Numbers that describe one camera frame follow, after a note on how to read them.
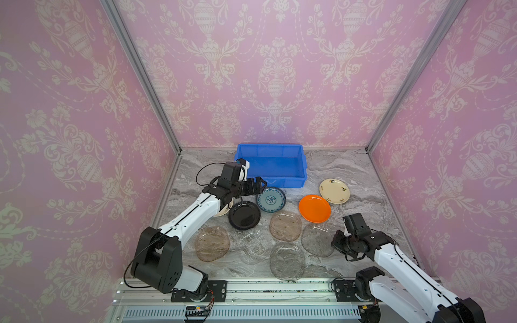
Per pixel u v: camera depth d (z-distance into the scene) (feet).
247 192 2.44
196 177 3.66
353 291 2.41
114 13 2.31
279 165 3.77
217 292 2.42
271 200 3.27
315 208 3.10
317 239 2.86
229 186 2.13
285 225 2.97
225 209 2.05
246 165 2.57
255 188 2.49
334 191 3.37
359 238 2.06
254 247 2.79
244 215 3.01
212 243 2.80
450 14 2.29
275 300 2.39
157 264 1.37
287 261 2.67
